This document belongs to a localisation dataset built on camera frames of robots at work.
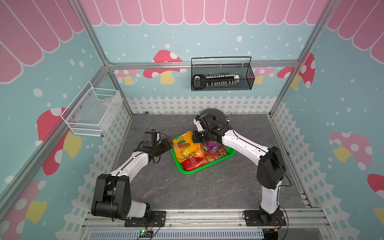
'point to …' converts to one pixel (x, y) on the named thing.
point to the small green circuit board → (144, 233)
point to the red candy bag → (193, 162)
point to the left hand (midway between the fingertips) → (170, 146)
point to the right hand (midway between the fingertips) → (191, 137)
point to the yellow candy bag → (184, 147)
